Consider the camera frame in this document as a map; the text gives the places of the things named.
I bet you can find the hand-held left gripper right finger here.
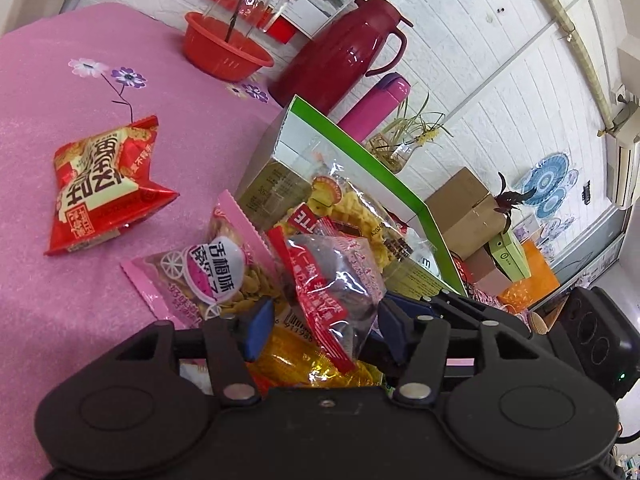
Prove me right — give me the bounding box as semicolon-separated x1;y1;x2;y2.
377;305;543;406

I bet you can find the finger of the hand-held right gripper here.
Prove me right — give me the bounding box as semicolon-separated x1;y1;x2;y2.
385;294;533;336

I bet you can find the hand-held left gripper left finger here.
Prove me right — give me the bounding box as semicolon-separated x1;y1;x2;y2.
107;299;275;406

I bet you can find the golden yellow snack packet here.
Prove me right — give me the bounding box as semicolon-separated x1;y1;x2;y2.
245;330;386;391

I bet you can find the pink snack packet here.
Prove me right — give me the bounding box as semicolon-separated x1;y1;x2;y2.
121;190;291;328

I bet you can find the clear packet with red label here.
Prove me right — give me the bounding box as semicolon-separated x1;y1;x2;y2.
267;227;388;373

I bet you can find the clear packet of yellow snacks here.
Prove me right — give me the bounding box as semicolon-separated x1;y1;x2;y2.
307;175;416;271

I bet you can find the green cardboard box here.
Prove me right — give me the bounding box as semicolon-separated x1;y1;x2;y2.
235;95;468;301

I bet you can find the small brown cardboard box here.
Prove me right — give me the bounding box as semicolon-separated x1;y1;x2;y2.
462;247;513;297

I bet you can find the green shoe box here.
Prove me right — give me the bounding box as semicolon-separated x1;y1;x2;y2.
487;230;532;283

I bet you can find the orange bag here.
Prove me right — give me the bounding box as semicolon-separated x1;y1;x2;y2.
500;240;561;311

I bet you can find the large brown cardboard box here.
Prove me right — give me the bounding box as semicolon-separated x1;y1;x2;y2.
425;166;511;261

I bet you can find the dark purple plant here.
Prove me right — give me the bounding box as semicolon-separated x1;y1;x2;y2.
492;171;536;233

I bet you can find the cluster of blue paper fans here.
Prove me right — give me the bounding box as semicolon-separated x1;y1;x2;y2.
512;152;581;261

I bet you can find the white air conditioner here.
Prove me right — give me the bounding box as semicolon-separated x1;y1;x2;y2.
597;87;640;211

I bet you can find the glass vase with green plant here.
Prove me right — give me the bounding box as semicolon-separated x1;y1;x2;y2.
365;92;453;175

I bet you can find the pink floral tablecloth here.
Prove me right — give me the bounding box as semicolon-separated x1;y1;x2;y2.
0;2;501;401

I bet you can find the pink insulated bottle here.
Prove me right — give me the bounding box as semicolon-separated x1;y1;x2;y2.
337;72;412;143

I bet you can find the red plastic basin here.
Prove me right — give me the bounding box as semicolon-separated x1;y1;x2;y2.
181;11;276;82

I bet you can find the dark red thermos jug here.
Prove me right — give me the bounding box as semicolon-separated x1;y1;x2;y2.
268;0;415;117

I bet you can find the black stirring stick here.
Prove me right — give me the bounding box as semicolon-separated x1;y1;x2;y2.
225;0;261;43

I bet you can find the beige wall pipe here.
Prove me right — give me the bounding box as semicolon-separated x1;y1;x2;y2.
510;0;618;131

